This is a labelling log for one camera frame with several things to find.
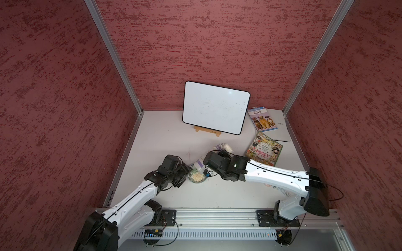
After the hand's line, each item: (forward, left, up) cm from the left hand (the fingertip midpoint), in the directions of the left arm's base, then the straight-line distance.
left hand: (190, 175), depth 82 cm
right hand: (+8, -17, +14) cm, 23 cm away
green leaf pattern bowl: (+1, -3, -3) cm, 5 cm away
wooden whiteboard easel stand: (+34, -2, -3) cm, 35 cm away
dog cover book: (+44, -50, -3) cm, 67 cm away
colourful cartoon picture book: (+20, -47, -5) cm, 51 cm away
